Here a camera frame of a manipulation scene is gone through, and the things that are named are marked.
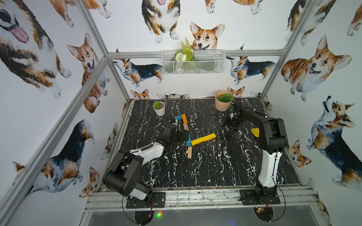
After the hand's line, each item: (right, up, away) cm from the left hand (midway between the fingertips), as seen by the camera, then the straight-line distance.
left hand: (185, 130), depth 91 cm
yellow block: (+12, -6, +5) cm, 15 cm away
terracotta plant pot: (+28, +21, +15) cm, 38 cm away
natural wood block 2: (+3, -14, -1) cm, 14 cm away
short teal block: (-6, +8, +18) cm, 21 cm away
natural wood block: (0, +1, +12) cm, 12 cm away
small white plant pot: (-20, +15, +14) cm, 29 cm away
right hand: (+26, +3, +9) cm, 28 cm away
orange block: (-1, +7, +17) cm, 19 cm away
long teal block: (+2, -8, +3) cm, 9 cm away
